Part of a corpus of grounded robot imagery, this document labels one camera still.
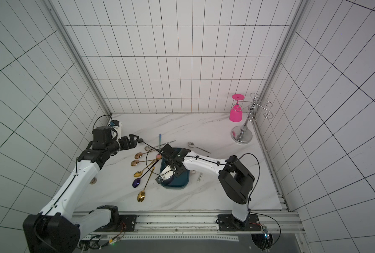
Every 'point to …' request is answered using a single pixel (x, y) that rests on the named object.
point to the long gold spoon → (141, 195)
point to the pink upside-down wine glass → (235, 114)
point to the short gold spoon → (138, 173)
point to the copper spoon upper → (138, 155)
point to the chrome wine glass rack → (243, 134)
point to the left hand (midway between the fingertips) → (130, 141)
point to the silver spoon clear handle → (198, 179)
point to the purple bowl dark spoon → (136, 182)
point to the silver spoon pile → (147, 148)
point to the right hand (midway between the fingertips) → (167, 165)
